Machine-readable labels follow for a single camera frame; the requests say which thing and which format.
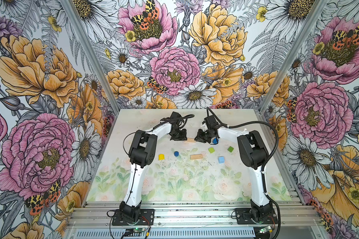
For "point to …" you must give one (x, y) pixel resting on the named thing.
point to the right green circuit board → (265, 229)
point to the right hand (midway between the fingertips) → (195, 142)
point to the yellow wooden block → (161, 157)
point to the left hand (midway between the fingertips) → (185, 142)
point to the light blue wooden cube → (221, 160)
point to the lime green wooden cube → (211, 150)
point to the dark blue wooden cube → (215, 141)
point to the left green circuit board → (139, 229)
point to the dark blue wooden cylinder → (176, 153)
